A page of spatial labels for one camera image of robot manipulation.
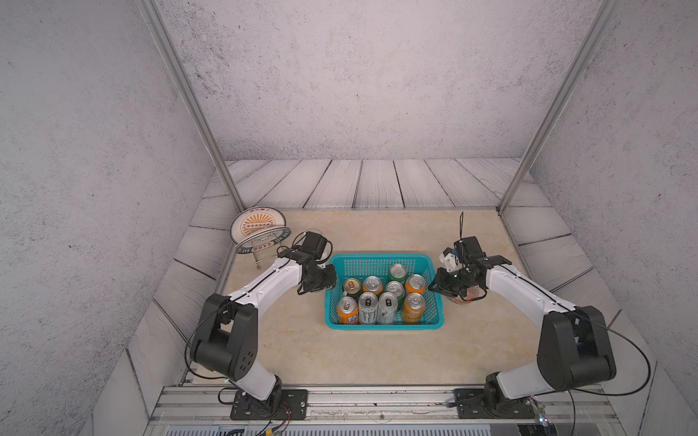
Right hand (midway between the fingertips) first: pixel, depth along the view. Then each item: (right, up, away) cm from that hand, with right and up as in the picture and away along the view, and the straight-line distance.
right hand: (431, 287), depth 86 cm
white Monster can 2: (-15, -4, -9) cm, 18 cm away
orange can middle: (-19, +1, -2) cm, 19 cm away
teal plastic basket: (-15, -1, -4) cm, 16 cm away
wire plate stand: (-60, +13, +17) cm, 64 cm away
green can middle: (-11, -1, -2) cm, 11 cm away
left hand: (-29, +1, +2) cm, 29 cm away
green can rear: (-11, +5, +1) cm, 12 cm away
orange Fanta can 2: (-5, +1, -2) cm, 6 cm away
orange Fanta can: (-26, -5, -7) cm, 28 cm away
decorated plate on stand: (-58, +18, +9) cm, 62 cm away
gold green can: (-25, 0, -2) cm, 25 cm away
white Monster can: (-20, -3, -9) cm, 23 cm away
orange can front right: (-7, -5, -6) cm, 10 cm away
